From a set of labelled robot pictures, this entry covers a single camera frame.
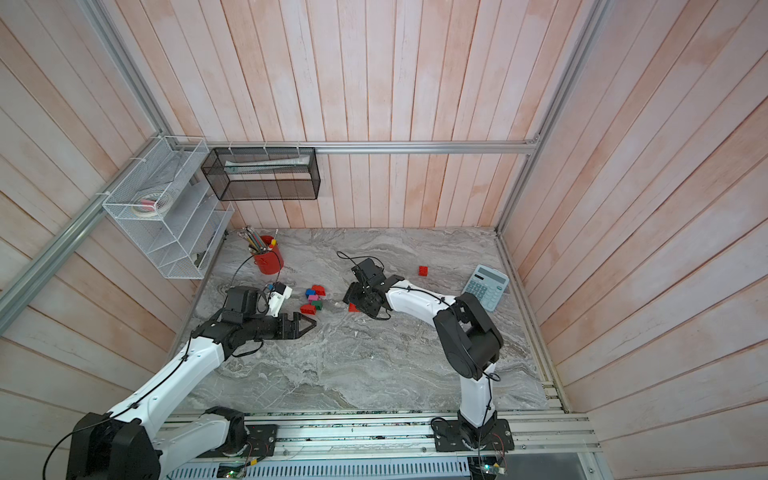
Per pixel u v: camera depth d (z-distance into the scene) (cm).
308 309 95
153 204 69
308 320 76
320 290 101
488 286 101
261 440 74
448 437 73
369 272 74
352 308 84
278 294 75
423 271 107
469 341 50
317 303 97
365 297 72
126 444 39
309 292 99
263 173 104
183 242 78
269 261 102
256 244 99
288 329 70
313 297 98
